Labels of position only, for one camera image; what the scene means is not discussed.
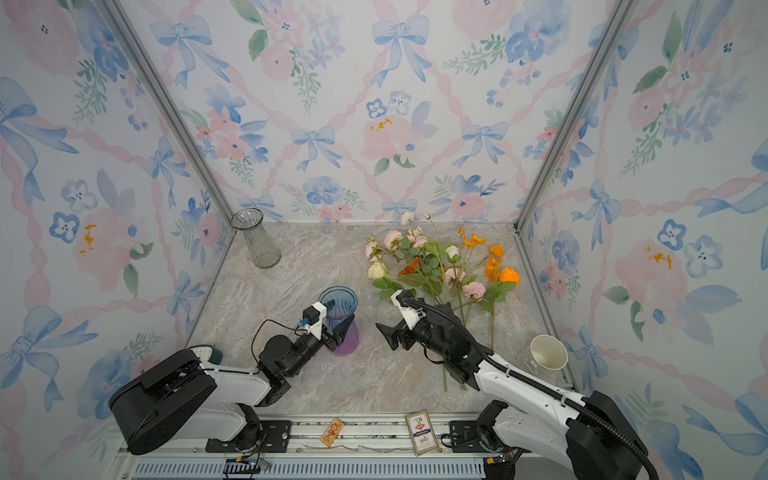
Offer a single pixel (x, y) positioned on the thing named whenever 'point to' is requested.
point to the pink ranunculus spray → (402, 247)
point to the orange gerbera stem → (410, 268)
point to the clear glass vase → (266, 253)
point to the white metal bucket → (545, 357)
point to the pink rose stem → (473, 291)
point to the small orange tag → (332, 432)
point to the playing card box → (422, 433)
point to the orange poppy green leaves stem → (501, 282)
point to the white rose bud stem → (454, 257)
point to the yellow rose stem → (377, 270)
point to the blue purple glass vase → (345, 306)
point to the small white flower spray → (407, 219)
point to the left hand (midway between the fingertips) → (344, 307)
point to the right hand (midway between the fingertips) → (390, 311)
